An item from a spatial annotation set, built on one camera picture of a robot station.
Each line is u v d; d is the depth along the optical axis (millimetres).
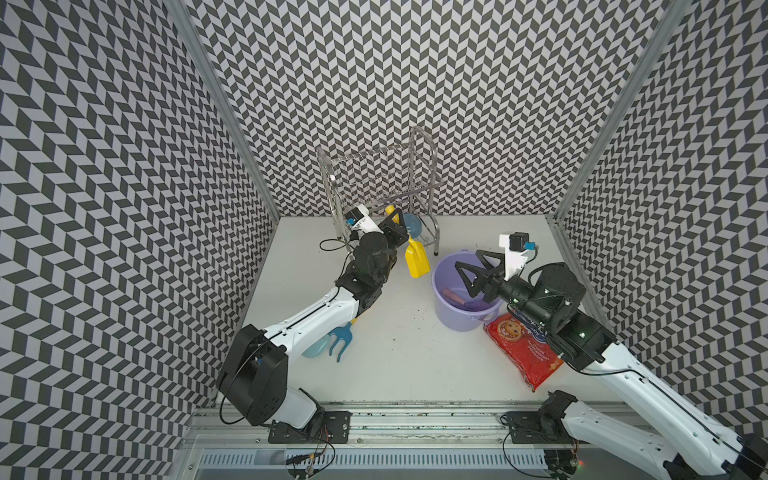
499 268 556
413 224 1083
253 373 418
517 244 549
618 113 848
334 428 723
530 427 739
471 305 892
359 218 656
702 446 388
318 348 842
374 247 569
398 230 680
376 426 742
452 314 773
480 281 567
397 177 1090
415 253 747
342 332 890
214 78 825
